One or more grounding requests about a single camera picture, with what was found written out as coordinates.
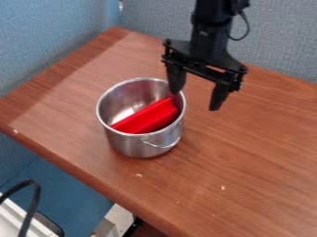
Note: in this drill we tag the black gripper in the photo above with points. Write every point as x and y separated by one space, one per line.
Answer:
203 56

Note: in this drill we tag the metal pot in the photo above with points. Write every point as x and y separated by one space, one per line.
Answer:
127 98

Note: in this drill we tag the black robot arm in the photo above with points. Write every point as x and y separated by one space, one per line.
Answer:
219 21

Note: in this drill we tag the red block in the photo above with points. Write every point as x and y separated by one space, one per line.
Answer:
152 118

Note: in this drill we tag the black table leg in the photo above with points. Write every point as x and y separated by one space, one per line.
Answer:
135 226

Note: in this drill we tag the white appliance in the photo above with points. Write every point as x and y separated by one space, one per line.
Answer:
13 217

